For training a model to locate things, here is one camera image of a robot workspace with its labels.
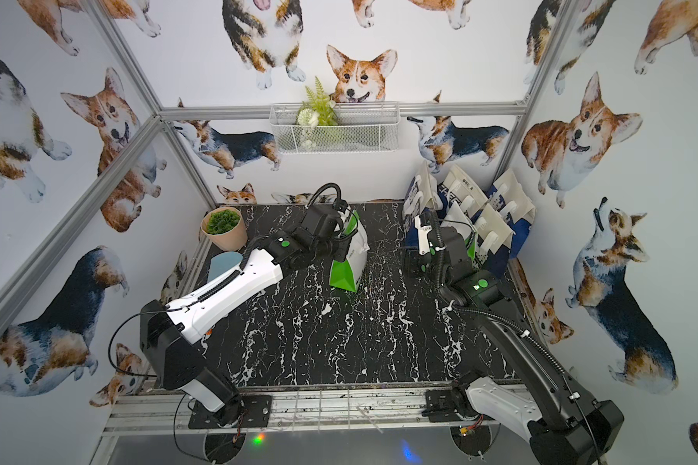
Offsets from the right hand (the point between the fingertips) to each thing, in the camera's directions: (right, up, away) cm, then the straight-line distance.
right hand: (405, 246), depth 72 cm
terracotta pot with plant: (-59, +5, +29) cm, 66 cm away
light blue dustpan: (-61, -7, +31) cm, 69 cm away
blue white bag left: (+8, +16, +20) cm, 27 cm away
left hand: (-14, +3, +6) cm, 15 cm away
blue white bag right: (+38, +15, +25) cm, 47 cm away
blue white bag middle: (+22, +16, +27) cm, 38 cm away
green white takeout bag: (-16, -10, +20) cm, 28 cm away
